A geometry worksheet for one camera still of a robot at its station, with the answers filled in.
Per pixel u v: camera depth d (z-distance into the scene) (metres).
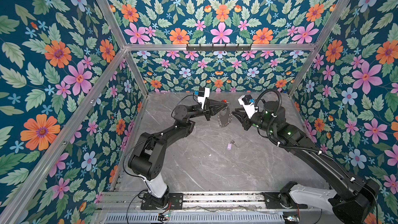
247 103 0.57
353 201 0.37
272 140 0.52
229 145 0.93
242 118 0.63
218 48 0.93
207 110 0.63
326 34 0.86
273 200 0.73
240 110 0.68
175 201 0.73
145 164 0.46
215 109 0.69
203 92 0.60
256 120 0.59
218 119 0.80
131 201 0.73
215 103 0.66
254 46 1.93
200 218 0.77
